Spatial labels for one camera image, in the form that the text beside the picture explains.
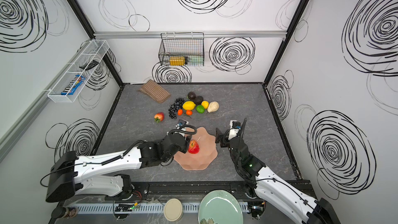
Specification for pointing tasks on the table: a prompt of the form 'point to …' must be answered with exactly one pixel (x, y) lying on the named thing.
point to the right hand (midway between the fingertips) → (224, 128)
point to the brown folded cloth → (153, 90)
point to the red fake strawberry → (159, 117)
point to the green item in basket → (196, 59)
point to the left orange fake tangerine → (180, 112)
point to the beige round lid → (173, 210)
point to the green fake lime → (200, 109)
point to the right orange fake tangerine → (189, 112)
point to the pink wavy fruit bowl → (207, 153)
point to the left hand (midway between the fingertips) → (190, 135)
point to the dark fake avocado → (198, 100)
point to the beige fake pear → (213, 106)
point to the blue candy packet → (73, 85)
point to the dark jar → (63, 212)
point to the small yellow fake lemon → (205, 104)
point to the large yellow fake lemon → (188, 105)
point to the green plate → (220, 207)
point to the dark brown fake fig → (192, 95)
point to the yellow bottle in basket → (176, 60)
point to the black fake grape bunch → (174, 107)
